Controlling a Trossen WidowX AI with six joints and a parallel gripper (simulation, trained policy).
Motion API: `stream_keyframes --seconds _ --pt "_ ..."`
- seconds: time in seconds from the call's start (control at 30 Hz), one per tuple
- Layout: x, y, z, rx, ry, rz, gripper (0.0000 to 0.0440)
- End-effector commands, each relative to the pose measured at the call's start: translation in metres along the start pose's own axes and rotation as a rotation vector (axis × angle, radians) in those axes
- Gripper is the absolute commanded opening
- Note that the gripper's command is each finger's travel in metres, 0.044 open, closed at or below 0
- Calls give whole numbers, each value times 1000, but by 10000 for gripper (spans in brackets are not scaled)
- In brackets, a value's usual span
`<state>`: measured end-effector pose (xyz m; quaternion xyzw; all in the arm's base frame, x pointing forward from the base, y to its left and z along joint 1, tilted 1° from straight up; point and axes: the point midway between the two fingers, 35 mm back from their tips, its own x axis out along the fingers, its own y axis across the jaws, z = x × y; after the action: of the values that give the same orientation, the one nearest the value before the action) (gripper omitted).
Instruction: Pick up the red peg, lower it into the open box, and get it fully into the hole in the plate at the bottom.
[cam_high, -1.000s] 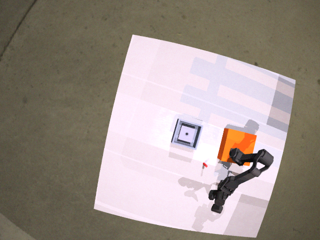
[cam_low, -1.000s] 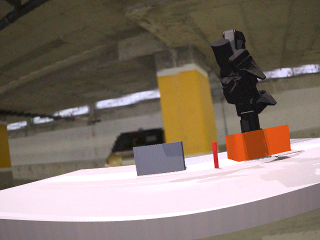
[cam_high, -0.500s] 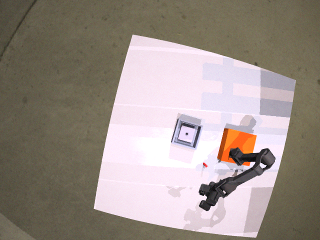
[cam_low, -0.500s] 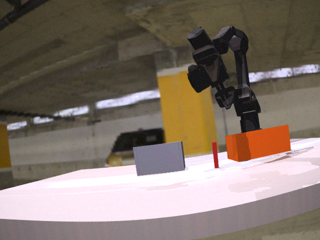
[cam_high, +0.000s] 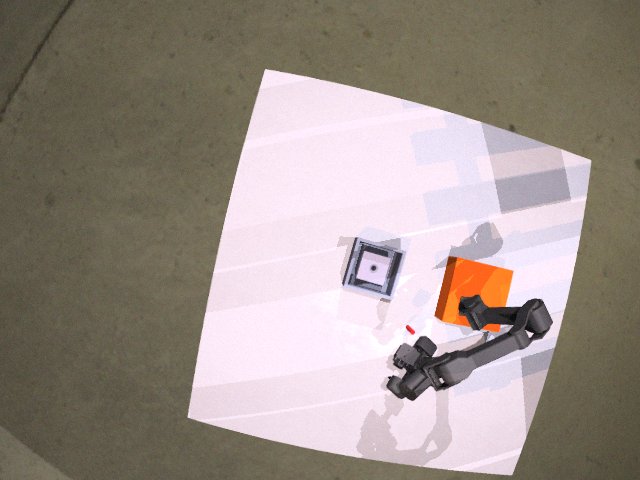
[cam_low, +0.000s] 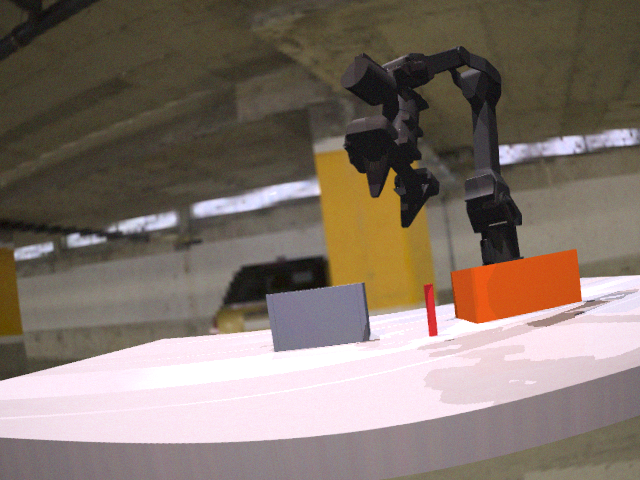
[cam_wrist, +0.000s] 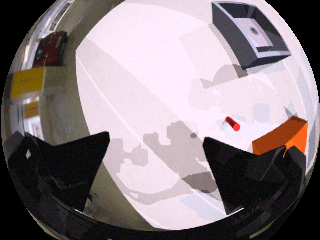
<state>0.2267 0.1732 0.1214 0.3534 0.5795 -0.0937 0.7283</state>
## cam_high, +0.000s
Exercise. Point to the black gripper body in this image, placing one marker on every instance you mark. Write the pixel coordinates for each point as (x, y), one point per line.
(423, 344)

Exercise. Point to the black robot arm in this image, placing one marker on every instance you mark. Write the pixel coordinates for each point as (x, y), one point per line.
(456, 366)

